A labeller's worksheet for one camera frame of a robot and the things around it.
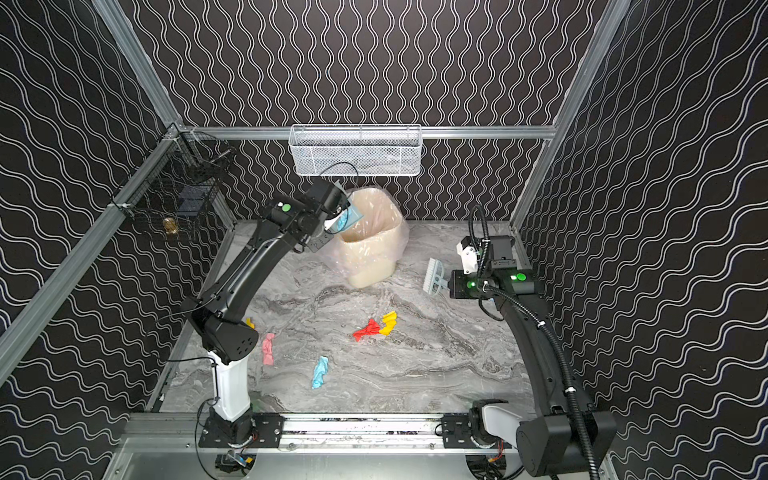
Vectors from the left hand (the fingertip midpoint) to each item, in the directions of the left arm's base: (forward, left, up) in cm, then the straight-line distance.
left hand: (317, 227), depth 78 cm
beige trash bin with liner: (-2, -14, -6) cm, 15 cm away
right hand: (-10, -36, -10) cm, 39 cm away
